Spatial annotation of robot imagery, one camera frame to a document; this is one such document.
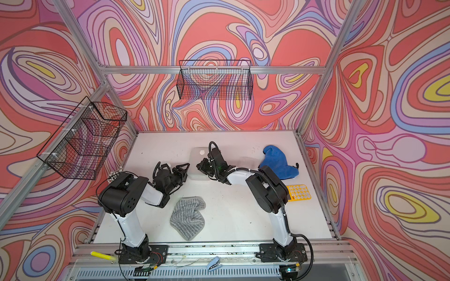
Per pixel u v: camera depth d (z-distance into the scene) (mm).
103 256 731
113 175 784
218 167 759
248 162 1042
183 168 888
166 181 754
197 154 991
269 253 734
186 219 785
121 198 500
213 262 718
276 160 1006
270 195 529
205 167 843
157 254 730
